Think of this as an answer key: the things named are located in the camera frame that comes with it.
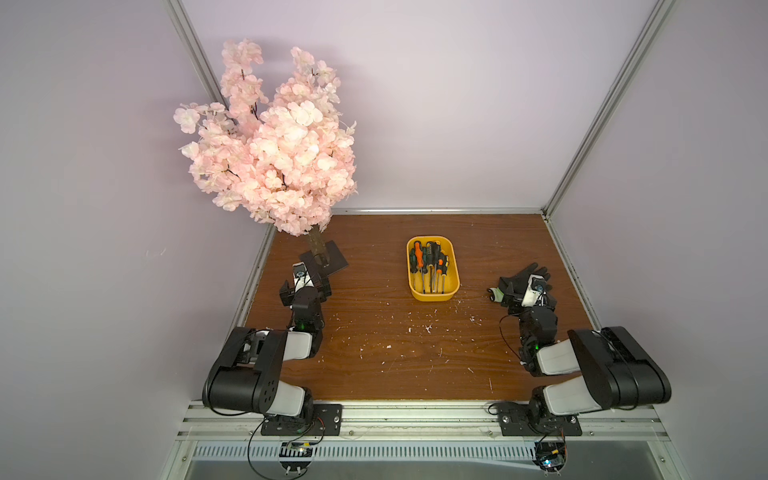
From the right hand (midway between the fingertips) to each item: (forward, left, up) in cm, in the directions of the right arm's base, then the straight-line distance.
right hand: (530, 283), depth 87 cm
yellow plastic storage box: (+6, +22, -6) cm, 24 cm away
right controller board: (-41, +3, -12) cm, 43 cm away
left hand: (+1, +68, +1) cm, 68 cm away
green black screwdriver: (+11, +35, -7) cm, 37 cm away
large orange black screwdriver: (+12, +33, -6) cm, 35 cm away
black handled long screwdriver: (+14, +27, -5) cm, 31 cm away
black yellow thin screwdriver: (+15, +29, -6) cm, 33 cm away
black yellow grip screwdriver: (+9, +24, -8) cm, 27 cm away
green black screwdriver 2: (+10, +31, -7) cm, 34 cm away
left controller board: (-43, +65, -13) cm, 79 cm away
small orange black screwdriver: (+9, +26, -8) cm, 29 cm away
